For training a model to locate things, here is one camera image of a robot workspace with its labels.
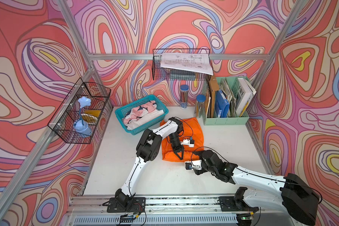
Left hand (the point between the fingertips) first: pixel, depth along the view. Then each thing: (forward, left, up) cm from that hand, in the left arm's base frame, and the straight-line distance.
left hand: (181, 157), depth 89 cm
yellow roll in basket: (+8, +48, +32) cm, 58 cm away
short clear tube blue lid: (+34, -15, +13) cm, 39 cm away
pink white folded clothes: (+37, +30, +3) cm, 47 cm away
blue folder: (+31, -29, +18) cm, 46 cm away
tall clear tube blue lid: (+47, -4, +12) cm, 49 cm away
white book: (+36, -43, +25) cm, 62 cm away
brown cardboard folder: (+34, -21, +31) cm, 50 cm away
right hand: (-3, -8, +4) cm, 10 cm away
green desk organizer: (+45, -36, +23) cm, 62 cm away
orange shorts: (+22, -9, +1) cm, 24 cm away
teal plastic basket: (+22, +25, +5) cm, 33 cm away
